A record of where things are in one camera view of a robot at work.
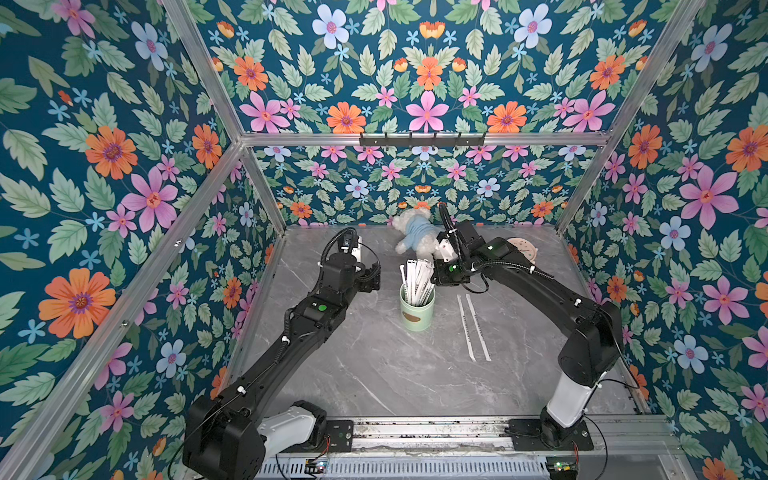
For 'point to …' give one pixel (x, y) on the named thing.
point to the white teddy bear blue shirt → (421, 233)
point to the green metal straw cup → (416, 318)
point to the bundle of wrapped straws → (418, 281)
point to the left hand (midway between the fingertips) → (367, 260)
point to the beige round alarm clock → (525, 247)
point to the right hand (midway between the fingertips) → (438, 272)
